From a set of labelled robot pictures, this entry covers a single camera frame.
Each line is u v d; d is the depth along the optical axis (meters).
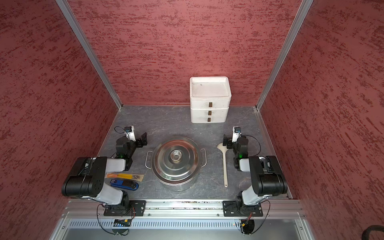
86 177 0.46
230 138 0.84
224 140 0.87
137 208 0.74
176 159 0.72
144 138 0.87
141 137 0.85
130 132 0.80
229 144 0.85
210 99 0.93
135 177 0.83
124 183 0.79
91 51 0.88
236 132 0.81
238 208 0.67
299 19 0.75
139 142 0.84
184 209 0.76
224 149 0.90
